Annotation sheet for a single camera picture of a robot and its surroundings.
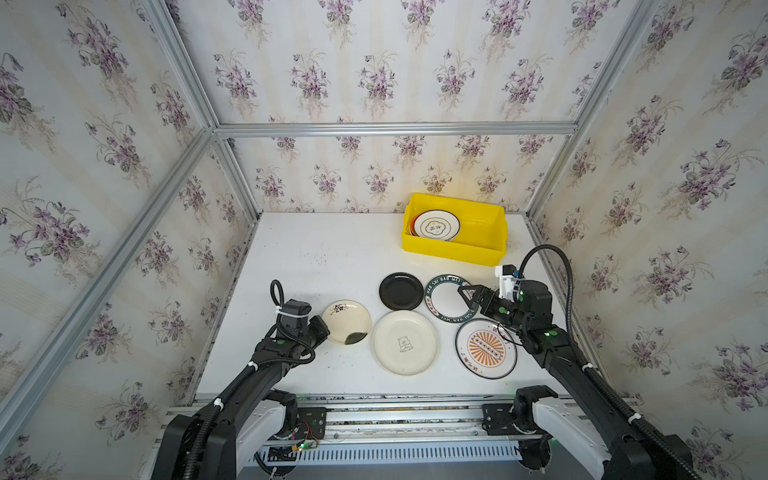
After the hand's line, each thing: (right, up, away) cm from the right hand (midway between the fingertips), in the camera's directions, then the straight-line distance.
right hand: (465, 295), depth 80 cm
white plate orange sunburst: (+8, -17, +6) cm, 19 cm away
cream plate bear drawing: (-16, -15, +6) cm, 23 cm away
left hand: (-39, -10, +7) cm, 41 cm away
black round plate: (-17, -2, +16) cm, 23 cm away
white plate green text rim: (-2, -5, +16) cm, 17 cm away
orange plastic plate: (-11, +21, +34) cm, 42 cm away
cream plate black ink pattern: (-34, -10, +10) cm, 37 cm away
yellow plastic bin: (+14, +16, +31) cm, 38 cm away
